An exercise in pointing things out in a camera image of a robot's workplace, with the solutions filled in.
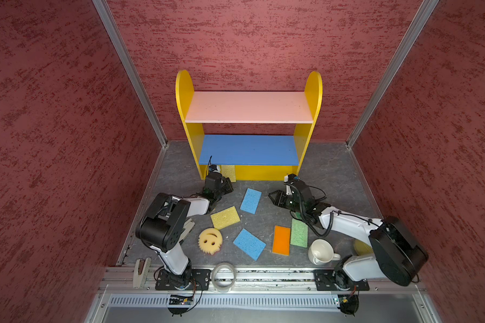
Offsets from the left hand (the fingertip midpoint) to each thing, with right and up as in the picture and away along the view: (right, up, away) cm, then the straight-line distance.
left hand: (231, 183), depth 97 cm
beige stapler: (-32, -30, -23) cm, 49 cm away
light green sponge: (+31, -20, -12) cm, 39 cm away
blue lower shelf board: (+9, +17, +1) cm, 19 cm away
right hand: (+19, -6, -9) cm, 21 cm away
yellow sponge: (-2, +6, +7) cm, 9 cm away
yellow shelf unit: (+18, +28, +24) cm, 41 cm away
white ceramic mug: (+38, -26, -16) cm, 49 cm away
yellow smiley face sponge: (-7, -21, -16) cm, 28 cm away
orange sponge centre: (+23, -23, -13) cm, 35 cm away
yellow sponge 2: (-2, -15, -7) cm, 17 cm away
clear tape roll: (+1, -36, -25) cm, 44 cm away
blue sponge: (+10, -8, -2) cm, 13 cm away
